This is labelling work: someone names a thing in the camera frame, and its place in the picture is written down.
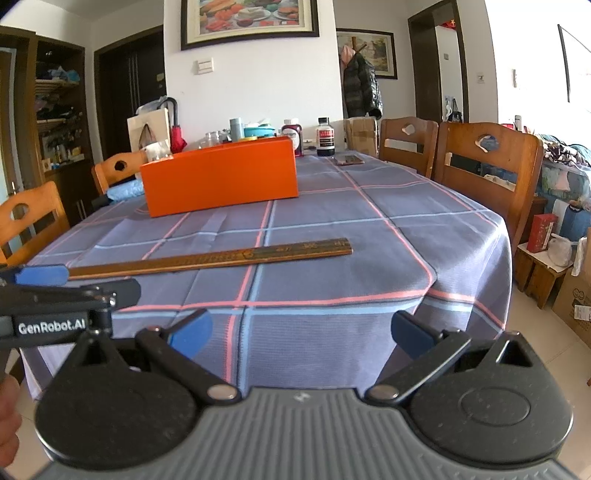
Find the dark bottle with white label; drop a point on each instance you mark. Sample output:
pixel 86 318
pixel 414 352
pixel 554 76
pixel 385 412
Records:
pixel 325 138

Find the white wall switch panel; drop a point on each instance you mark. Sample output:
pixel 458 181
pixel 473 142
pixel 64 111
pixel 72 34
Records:
pixel 204 66

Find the glass jar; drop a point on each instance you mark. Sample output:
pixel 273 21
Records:
pixel 216 138

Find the white plastic bag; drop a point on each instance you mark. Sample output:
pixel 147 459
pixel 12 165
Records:
pixel 561 251

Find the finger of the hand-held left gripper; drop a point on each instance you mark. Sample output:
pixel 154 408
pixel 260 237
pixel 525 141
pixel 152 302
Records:
pixel 41 275
pixel 124 290

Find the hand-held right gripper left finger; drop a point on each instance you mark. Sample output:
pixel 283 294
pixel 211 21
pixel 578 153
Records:
pixel 191 332

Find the teal container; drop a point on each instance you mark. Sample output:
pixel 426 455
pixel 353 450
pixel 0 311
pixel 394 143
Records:
pixel 258 131

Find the brown cardboard box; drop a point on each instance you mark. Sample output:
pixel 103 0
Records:
pixel 362 136

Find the dark wooden door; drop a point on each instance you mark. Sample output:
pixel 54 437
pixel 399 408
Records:
pixel 124 92

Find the dark wooden chair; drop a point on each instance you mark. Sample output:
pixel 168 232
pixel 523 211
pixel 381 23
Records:
pixel 425 143
pixel 517 170

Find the person's left hand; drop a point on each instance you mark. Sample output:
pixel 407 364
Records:
pixel 8 420

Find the dark wooden shelf cabinet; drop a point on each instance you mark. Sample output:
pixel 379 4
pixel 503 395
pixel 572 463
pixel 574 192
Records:
pixel 60 129

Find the small wooden stool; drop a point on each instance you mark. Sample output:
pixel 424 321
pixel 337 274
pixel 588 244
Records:
pixel 540 277

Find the framed food picture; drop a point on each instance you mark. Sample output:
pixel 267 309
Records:
pixel 249 18

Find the blue cloth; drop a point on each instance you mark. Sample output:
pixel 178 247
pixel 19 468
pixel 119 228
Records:
pixel 127 190

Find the long wooden board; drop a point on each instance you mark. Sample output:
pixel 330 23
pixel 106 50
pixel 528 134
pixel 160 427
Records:
pixel 221 258

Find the blue plaid tablecloth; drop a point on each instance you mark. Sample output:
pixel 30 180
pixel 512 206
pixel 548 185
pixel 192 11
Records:
pixel 369 240

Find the purple bottle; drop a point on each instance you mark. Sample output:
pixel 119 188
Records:
pixel 294 136

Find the red box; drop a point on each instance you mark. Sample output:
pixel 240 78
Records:
pixel 541 233

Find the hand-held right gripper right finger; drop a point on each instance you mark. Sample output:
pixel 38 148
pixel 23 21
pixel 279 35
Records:
pixel 411 332

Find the dark hanging coat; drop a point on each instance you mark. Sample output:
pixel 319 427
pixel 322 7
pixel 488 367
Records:
pixel 362 87

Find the framed landscape painting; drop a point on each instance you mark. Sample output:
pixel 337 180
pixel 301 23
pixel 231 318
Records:
pixel 383 55

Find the orange cardboard box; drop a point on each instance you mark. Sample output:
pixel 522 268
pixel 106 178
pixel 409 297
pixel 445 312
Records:
pixel 221 180

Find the small hanging bag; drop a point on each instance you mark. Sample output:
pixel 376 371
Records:
pixel 455 113

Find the beige paper bag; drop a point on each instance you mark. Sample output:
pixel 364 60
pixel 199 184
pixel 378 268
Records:
pixel 147 129

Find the red umbrella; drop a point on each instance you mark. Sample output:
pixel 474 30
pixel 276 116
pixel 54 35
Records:
pixel 178 138

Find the grey cup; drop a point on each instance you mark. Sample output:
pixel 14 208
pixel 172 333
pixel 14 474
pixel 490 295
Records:
pixel 236 128

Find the printed cardboard carton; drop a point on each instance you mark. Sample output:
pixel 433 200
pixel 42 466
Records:
pixel 575 300

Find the smartphone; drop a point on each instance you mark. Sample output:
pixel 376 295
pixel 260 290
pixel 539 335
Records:
pixel 349 159

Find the light wooden chair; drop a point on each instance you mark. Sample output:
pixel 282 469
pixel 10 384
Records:
pixel 134 161
pixel 41 217

